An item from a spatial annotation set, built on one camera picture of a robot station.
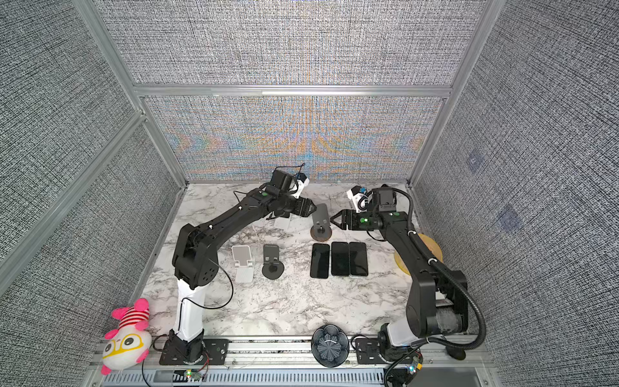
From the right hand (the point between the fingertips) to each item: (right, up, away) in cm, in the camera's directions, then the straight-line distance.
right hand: (339, 218), depth 85 cm
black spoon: (+34, -40, -12) cm, 54 cm away
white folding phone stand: (-36, -20, +9) cm, 42 cm away
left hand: (-10, +4, +6) cm, 13 cm away
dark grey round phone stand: (-24, -19, +5) cm, 31 cm away
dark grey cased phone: (-6, -2, +12) cm, 14 cm away
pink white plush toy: (-62, -35, -16) cm, 73 cm away
